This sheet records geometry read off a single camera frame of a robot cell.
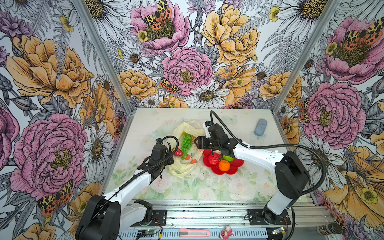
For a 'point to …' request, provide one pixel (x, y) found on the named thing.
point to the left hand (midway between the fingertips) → (169, 158)
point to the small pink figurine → (227, 232)
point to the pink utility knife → (185, 232)
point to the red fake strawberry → (178, 153)
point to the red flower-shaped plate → (235, 164)
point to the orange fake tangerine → (224, 165)
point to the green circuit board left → (149, 231)
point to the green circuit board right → (279, 230)
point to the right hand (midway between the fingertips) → (199, 145)
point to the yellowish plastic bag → (184, 168)
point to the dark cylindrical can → (330, 228)
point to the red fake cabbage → (213, 160)
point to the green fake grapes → (186, 145)
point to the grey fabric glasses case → (260, 127)
